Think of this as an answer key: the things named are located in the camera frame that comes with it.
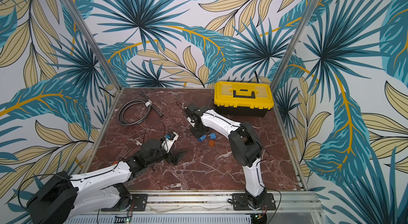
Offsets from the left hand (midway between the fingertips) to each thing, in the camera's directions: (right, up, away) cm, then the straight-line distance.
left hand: (179, 148), depth 82 cm
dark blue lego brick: (+11, +4, +6) cm, 13 cm away
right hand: (+11, +7, +10) cm, 16 cm away
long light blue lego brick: (+18, +4, +12) cm, 22 cm away
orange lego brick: (+17, 0, +10) cm, 20 cm away
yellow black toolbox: (+35, +26, +11) cm, 45 cm away
